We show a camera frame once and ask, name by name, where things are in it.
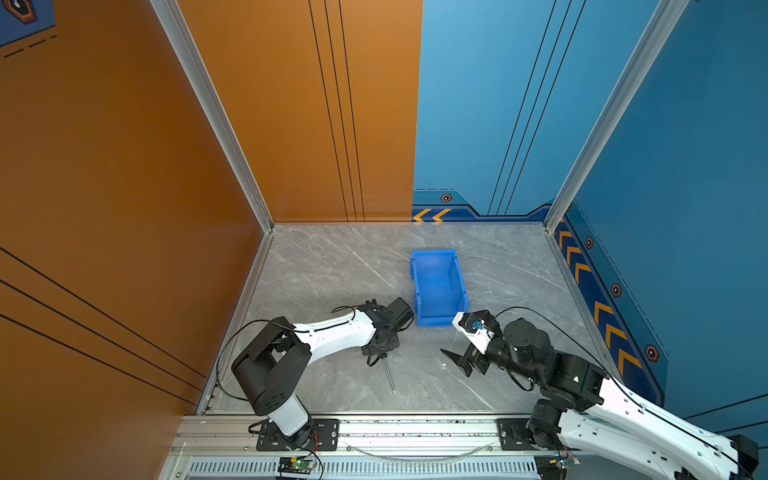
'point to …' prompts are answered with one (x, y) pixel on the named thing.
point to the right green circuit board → (554, 467)
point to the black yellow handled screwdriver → (390, 377)
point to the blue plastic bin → (440, 291)
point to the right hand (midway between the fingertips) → (452, 331)
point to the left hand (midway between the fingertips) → (389, 342)
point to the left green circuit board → (295, 465)
